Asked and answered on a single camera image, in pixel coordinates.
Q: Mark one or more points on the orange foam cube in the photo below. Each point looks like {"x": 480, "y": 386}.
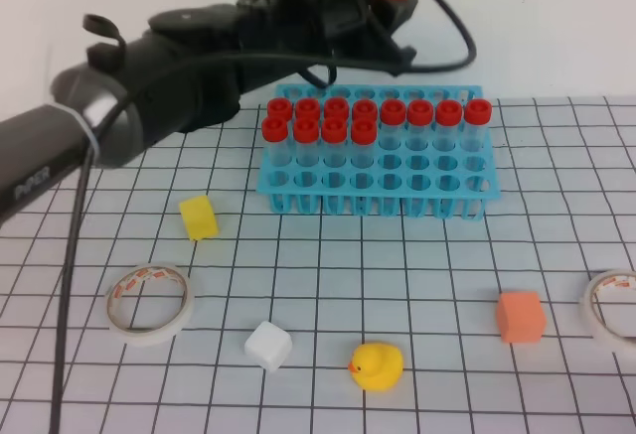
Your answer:
{"x": 520, "y": 317}

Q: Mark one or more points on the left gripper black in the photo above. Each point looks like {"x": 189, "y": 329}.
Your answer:
{"x": 341, "y": 32}

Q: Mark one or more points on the white tape roll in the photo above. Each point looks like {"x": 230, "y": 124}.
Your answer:
{"x": 134, "y": 278}
{"x": 616, "y": 279}

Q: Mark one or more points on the white tape roll right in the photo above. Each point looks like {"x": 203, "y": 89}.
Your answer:
{"x": 616, "y": 279}

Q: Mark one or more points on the white cube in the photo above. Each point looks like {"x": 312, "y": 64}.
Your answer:
{"x": 268, "y": 346}

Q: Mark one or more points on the white tape roll left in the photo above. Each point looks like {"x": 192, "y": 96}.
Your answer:
{"x": 134, "y": 278}

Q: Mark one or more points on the yellow rubber duck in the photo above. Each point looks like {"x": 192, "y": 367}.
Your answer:
{"x": 376, "y": 366}

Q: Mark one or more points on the white black grid cloth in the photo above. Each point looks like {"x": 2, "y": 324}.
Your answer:
{"x": 427, "y": 286}

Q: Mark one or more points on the yellow foam cube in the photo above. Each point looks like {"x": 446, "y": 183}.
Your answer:
{"x": 199, "y": 218}

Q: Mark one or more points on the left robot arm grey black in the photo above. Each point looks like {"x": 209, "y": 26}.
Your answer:
{"x": 187, "y": 71}

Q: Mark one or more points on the blue tube rack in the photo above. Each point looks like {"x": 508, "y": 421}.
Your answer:
{"x": 400, "y": 182}

